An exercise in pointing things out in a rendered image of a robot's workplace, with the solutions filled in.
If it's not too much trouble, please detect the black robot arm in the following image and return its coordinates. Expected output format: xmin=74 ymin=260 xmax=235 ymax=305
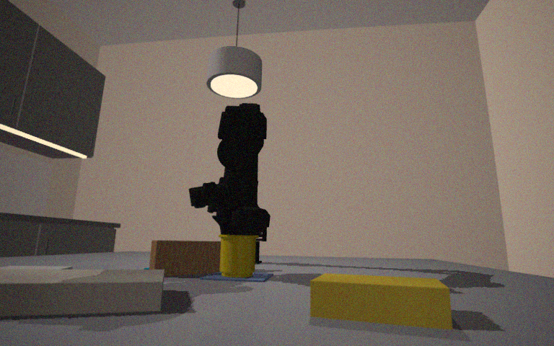
xmin=189 ymin=103 xmax=267 ymax=264

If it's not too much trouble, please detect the yellow rectangular block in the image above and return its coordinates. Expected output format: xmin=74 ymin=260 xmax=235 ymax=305
xmin=310 ymin=273 xmax=453 ymax=330

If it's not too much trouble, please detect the yellow cup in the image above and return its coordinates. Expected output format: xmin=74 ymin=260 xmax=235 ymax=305
xmin=219 ymin=235 xmax=259 ymax=278

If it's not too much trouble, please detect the brown rectangular block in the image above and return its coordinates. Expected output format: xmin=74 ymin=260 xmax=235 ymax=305
xmin=149 ymin=240 xmax=221 ymax=276

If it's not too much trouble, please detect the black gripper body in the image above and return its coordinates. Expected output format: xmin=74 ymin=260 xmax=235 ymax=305
xmin=207 ymin=172 xmax=270 ymax=228

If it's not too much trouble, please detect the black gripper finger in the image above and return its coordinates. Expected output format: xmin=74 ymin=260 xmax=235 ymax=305
xmin=222 ymin=222 xmax=259 ymax=236
xmin=212 ymin=216 xmax=229 ymax=235

